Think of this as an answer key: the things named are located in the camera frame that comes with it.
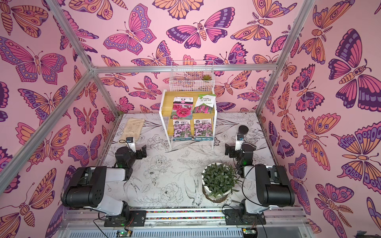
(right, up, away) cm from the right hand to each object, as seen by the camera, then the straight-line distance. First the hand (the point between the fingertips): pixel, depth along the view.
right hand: (235, 143), depth 94 cm
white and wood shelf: (-41, +21, -15) cm, 49 cm away
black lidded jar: (+9, +8, +11) cm, 17 cm away
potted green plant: (-15, -14, -28) cm, 34 cm away
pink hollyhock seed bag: (-32, +20, -16) cm, 41 cm away
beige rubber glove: (-72, +9, +17) cm, 74 cm away
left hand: (-61, -1, +1) cm, 61 cm away
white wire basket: (-27, +43, +1) cm, 51 cm away
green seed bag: (-21, +22, -17) cm, 35 cm away
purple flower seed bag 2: (-21, +9, -4) cm, 23 cm away
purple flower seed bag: (-34, +8, -4) cm, 35 cm away
